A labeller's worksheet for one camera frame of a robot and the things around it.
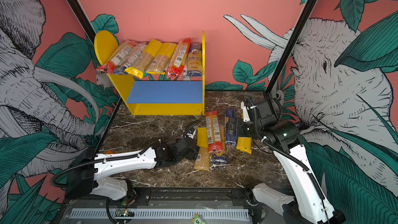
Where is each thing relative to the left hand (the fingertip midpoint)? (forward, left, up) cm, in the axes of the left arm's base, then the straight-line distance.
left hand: (195, 145), depth 78 cm
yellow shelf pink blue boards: (+33, +26, +1) cm, 42 cm away
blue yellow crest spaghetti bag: (-5, -13, -10) cm, 17 cm away
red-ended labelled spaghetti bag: (+11, -12, -9) cm, 19 cm away
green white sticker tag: (-31, 0, -11) cm, 32 cm away
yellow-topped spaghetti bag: (-5, -4, -11) cm, 12 cm away
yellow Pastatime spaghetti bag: (+4, -29, -11) cm, 32 cm away
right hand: (0, -17, +20) cm, 26 cm away
